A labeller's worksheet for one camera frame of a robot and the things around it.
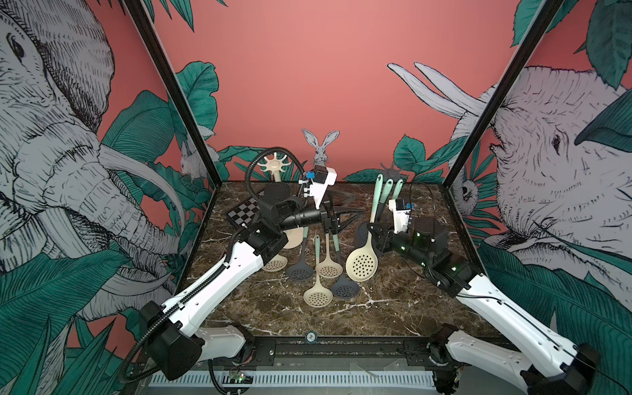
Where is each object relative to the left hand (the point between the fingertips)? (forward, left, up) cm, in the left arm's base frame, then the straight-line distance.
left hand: (359, 204), depth 57 cm
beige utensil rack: (+20, +20, -45) cm, 53 cm away
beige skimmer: (+6, +26, -41) cm, 49 cm away
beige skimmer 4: (-4, -3, -23) cm, 23 cm away
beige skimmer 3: (-7, +11, -41) cm, 43 cm away
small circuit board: (-29, +34, -43) cm, 62 cm away
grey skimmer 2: (-4, +1, -42) cm, 43 cm away
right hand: (+4, -4, -13) cm, 14 cm away
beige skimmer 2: (+3, +6, -42) cm, 43 cm away
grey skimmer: (+3, +16, -42) cm, 45 cm away
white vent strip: (-31, +2, -43) cm, 53 cm away
